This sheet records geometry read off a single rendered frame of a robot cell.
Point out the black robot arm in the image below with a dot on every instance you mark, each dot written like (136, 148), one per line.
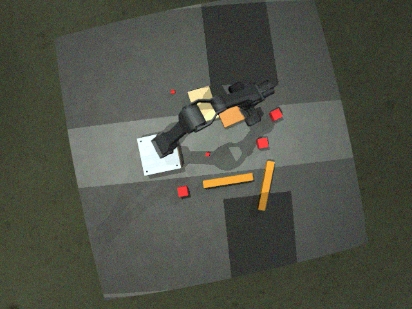
(191, 119)

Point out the long orange bar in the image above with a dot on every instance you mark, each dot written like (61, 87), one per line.
(228, 180)
(265, 186)

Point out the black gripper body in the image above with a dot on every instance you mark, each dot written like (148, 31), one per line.
(251, 119)

